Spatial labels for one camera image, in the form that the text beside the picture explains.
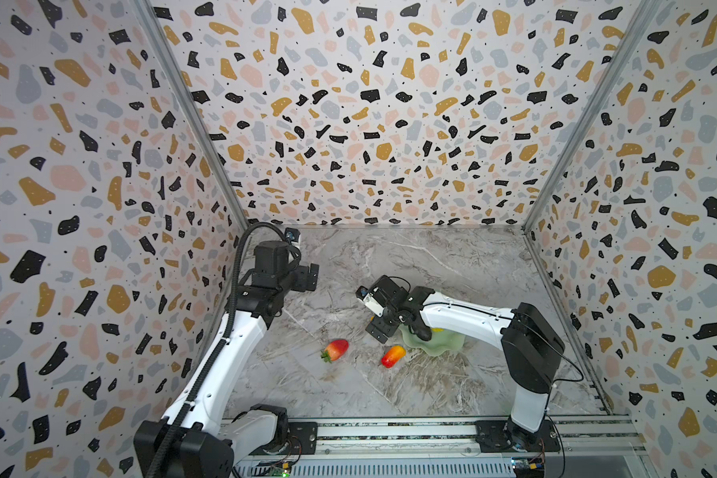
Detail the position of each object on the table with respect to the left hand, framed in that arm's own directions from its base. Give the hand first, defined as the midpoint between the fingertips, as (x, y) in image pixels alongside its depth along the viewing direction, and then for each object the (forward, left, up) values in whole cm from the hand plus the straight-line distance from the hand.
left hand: (295, 258), depth 77 cm
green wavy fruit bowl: (-12, -40, -26) cm, 50 cm away
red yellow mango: (-17, -26, -24) cm, 39 cm away
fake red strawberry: (-15, -9, -24) cm, 30 cm away
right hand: (-6, -21, -18) cm, 28 cm away
